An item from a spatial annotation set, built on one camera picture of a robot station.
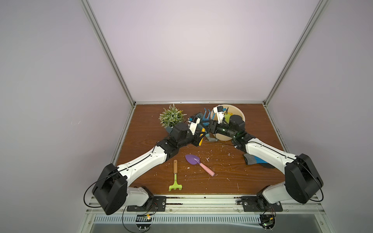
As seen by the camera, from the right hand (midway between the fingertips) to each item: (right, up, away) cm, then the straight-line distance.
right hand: (202, 120), depth 76 cm
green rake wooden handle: (-15, -37, +4) cm, 40 cm away
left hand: (+2, -7, 0) cm, 7 cm away
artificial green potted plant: (-20, +1, +12) cm, 23 cm away
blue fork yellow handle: (+2, -1, +2) cm, 3 cm away
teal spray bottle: (+8, -14, +22) cm, 27 cm away
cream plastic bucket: (+10, -9, -4) cm, 14 cm away
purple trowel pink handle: (-4, -25, +10) cm, 27 cm away
